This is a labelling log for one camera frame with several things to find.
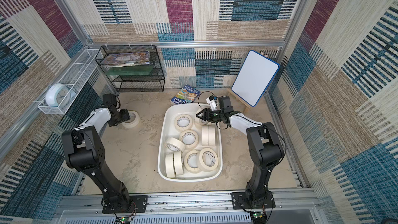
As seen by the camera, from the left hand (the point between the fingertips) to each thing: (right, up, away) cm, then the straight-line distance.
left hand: (121, 118), depth 96 cm
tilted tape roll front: (+53, -22, -9) cm, 58 cm away
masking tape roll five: (+35, -12, -15) cm, 40 cm away
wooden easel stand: (+77, +8, +6) cm, 78 cm away
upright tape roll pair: (+52, -8, -11) cm, 54 cm away
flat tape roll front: (+43, -22, -11) cm, 50 cm away
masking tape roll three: (+3, -5, +3) cm, 7 cm away
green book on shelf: (+11, +30, +5) cm, 33 cm away
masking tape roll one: (+37, -3, +6) cm, 38 cm away
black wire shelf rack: (+13, +25, +23) cm, 36 cm away
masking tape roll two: (+50, -3, -1) cm, 50 cm away
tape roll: (+38, -20, -22) cm, 48 cm away
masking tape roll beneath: (+42, -12, -1) cm, 43 cm away
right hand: (+47, +2, -5) cm, 48 cm away
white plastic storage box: (+27, -7, -1) cm, 28 cm away
